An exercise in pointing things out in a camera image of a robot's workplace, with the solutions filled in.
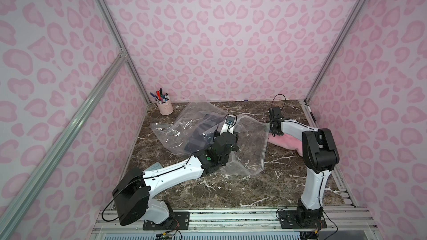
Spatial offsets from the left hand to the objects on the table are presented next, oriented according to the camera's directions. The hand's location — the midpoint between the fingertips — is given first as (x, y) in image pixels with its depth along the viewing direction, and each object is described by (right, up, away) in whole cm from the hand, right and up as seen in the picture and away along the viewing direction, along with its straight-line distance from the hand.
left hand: (229, 123), depth 76 cm
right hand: (+28, -3, +27) cm, 39 cm away
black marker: (-41, +19, +30) cm, 55 cm away
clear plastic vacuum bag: (+15, -10, +20) cm, 27 cm away
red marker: (-42, +16, +27) cm, 53 cm away
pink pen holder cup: (-40, +8, +34) cm, 53 cm away
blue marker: (-45, +16, +28) cm, 56 cm away
